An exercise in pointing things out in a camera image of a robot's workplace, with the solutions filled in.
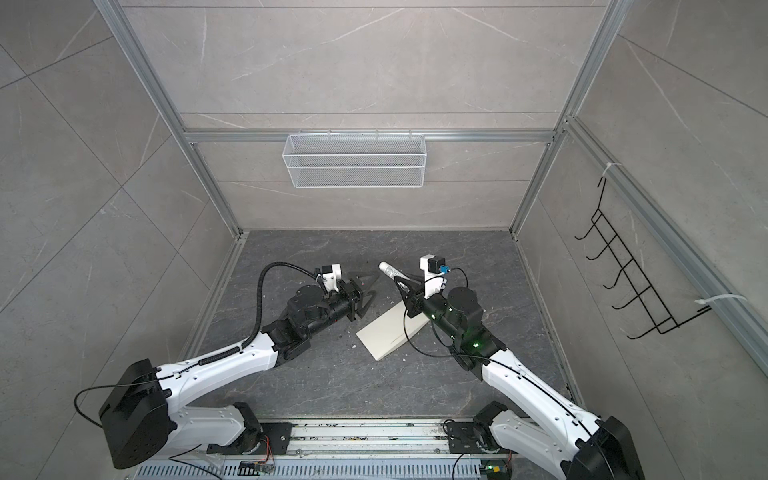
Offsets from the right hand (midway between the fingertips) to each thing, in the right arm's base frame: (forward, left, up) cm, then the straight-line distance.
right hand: (399, 275), depth 72 cm
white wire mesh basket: (+48, +13, +2) cm, 50 cm away
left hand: (-1, +5, +2) cm, 5 cm away
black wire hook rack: (-16, -52, +5) cm, 54 cm away
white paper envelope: (-3, +5, -28) cm, 28 cm away
